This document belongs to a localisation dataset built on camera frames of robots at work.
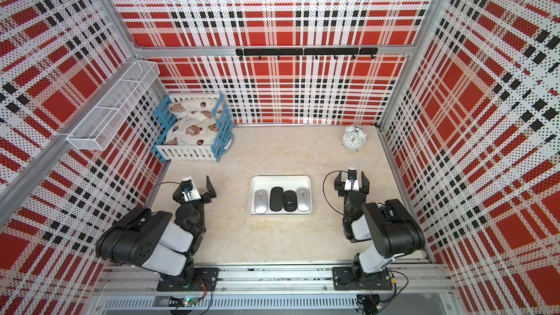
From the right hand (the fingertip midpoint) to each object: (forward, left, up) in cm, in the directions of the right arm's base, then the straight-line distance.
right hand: (354, 170), depth 89 cm
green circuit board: (-44, +59, -9) cm, 74 cm away
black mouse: (-7, +33, -10) cm, 35 cm away
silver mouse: (-9, +39, -9) cm, 41 cm away
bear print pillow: (+36, +79, +5) cm, 86 cm away
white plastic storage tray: (+2, +29, -12) cm, 31 cm away
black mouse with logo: (-9, +27, -9) cm, 30 cm away
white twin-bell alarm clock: (+21, -5, -4) cm, 22 cm away
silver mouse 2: (-8, +21, -9) cm, 24 cm away
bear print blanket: (+26, +76, -2) cm, 81 cm away
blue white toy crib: (+13, +63, -5) cm, 65 cm away
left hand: (-4, +63, +1) cm, 63 cm away
